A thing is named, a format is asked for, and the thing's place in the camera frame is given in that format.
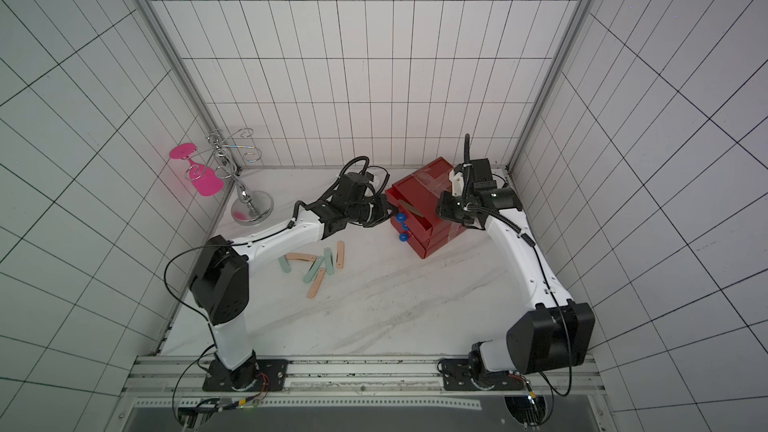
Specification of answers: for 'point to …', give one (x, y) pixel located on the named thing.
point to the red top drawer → (415, 216)
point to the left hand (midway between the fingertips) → (397, 215)
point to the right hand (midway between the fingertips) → (442, 205)
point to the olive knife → (409, 207)
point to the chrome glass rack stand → (253, 207)
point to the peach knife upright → (340, 254)
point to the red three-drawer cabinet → (424, 187)
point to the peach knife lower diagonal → (320, 274)
